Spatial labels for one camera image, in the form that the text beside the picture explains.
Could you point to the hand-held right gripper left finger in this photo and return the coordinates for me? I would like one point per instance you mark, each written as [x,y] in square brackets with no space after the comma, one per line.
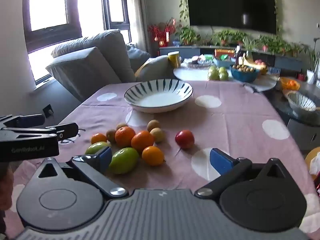
[105,156]

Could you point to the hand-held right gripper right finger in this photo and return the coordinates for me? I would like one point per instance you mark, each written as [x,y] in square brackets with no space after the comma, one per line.
[220,160]

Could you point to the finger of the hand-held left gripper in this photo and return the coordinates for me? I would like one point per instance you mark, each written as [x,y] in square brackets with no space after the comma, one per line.
[65,130]
[25,120]

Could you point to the green mango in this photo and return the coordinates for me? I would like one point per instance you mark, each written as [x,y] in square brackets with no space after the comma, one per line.
[95,148]

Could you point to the green apple front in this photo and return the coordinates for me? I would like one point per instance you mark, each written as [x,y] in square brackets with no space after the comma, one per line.
[124,160]

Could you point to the small orange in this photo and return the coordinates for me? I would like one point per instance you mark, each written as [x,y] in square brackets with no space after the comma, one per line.
[98,138]

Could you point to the large dark orange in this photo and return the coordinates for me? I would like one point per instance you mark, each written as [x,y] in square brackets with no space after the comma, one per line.
[125,136]

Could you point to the red apple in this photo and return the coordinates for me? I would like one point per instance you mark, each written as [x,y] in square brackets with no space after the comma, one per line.
[185,138]

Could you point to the brown kiwi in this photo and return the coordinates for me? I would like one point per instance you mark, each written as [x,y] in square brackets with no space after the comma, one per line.
[153,125]
[158,134]
[110,135]
[121,126]

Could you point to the large striped ceramic bowl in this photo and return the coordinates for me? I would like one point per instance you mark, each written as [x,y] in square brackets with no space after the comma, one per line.
[160,102]

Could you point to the pink polka-dot tablecloth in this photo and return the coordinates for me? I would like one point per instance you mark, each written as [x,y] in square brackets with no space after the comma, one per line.
[237,115]

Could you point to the grey sofa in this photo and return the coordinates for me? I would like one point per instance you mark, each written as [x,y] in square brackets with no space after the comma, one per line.
[82,67]

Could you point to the black glass table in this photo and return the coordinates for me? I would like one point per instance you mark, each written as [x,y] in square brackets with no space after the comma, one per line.
[277,105]

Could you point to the grey storage box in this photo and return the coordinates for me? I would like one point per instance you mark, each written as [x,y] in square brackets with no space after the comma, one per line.
[302,135]

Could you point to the tray of green apples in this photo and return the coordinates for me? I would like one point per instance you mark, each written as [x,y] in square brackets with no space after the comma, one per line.
[218,73]

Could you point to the blue bowl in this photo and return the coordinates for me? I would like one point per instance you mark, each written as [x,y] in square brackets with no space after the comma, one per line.
[243,77]

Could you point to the yellow round stool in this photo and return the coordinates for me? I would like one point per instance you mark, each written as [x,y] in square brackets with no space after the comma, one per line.
[308,160]

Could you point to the round white coffee table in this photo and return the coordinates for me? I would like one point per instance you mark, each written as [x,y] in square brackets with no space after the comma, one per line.
[192,75]

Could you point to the pile of kiwis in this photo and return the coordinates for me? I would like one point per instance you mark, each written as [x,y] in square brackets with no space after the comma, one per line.
[243,68]

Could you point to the white plastic bag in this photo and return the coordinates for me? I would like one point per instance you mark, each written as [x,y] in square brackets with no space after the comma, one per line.
[315,165]

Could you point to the light blue basket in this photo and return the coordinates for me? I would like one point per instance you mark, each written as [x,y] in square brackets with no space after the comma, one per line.
[221,62]

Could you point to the small striped ceramic bowl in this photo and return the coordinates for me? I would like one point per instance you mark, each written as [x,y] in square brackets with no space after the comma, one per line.
[300,102]

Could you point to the grey pillow with yellow trim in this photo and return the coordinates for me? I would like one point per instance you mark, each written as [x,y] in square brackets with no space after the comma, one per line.
[155,70]

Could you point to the glass plate of snacks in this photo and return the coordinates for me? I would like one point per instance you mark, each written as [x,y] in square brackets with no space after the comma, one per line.
[197,62]

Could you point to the banana bunch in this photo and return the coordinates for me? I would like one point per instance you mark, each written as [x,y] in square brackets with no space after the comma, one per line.
[251,63]

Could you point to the dark framed window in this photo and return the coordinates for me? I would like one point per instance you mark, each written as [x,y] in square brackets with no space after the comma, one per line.
[72,28]

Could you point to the grey cushion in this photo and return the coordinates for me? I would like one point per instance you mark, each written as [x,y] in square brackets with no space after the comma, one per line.
[137,57]

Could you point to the orange basket of tangerines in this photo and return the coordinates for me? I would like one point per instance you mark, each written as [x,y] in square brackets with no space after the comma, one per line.
[290,83]

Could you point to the pink apple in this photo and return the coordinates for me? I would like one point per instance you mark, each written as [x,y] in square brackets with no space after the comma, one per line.
[260,62]

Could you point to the dark bottle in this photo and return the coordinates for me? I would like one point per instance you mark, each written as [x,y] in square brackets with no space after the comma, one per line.
[238,55]

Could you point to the orange plastic box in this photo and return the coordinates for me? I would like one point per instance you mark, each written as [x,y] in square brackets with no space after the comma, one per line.
[223,53]

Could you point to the grey television cabinet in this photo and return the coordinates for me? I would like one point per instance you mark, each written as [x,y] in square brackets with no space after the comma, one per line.
[187,52]

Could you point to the green plant in glass vase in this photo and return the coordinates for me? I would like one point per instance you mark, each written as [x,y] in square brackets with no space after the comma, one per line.
[248,47]

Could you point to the red pot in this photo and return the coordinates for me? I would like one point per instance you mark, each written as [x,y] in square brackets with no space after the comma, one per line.
[301,76]

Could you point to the potted green plant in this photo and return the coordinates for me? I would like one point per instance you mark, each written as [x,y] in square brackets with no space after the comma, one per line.
[238,37]
[187,36]
[223,37]
[277,45]

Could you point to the blue white jar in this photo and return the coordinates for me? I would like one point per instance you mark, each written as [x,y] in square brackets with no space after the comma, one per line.
[176,43]

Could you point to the tall plant in white pot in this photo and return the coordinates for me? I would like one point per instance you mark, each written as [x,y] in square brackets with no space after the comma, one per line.
[313,62]

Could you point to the red flower decoration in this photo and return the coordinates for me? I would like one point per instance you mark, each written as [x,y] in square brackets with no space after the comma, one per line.
[162,31]

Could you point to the white curtain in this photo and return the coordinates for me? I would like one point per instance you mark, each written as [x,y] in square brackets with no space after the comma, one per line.
[137,12]

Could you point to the hanging ivy vine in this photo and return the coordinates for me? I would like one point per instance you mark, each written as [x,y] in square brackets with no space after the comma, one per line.
[277,17]
[185,2]

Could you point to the black television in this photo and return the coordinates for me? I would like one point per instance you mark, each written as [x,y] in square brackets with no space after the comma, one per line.
[230,5]

